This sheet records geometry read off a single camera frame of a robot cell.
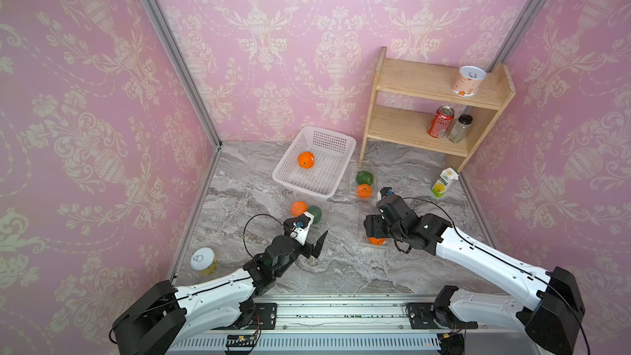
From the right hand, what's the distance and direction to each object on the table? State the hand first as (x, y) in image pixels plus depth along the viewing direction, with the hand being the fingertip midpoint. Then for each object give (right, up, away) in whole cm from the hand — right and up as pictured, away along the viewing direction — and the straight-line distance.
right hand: (374, 222), depth 80 cm
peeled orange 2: (+2, -8, +5) cm, 10 cm away
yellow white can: (-56, -13, 0) cm, 57 cm away
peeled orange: (-24, +21, +26) cm, 41 cm away
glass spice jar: (+32, +32, +6) cm, 45 cm away
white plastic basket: (-13, +26, +36) cm, 46 cm away
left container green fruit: (-20, +1, +11) cm, 23 cm away
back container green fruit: (+1, +13, +23) cm, 26 cm away
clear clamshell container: (-18, +3, +12) cm, 22 cm away
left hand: (-19, -1, 0) cm, 19 cm away
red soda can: (+26, +34, +7) cm, 43 cm away
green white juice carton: (+30, +15, +12) cm, 36 cm away
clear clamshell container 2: (-3, +11, +25) cm, 28 cm away
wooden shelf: (+17, +34, +17) cm, 42 cm away
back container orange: (0, +8, +19) cm, 21 cm away
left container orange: (-26, +3, +11) cm, 29 cm away
